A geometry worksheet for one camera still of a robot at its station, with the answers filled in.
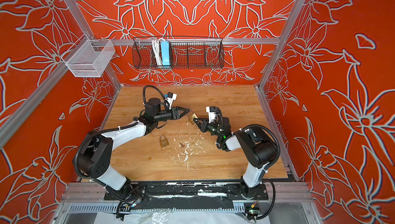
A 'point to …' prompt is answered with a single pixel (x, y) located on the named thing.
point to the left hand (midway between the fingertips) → (187, 110)
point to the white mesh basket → (89, 58)
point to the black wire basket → (178, 53)
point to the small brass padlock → (163, 141)
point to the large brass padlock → (191, 118)
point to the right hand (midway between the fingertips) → (192, 120)
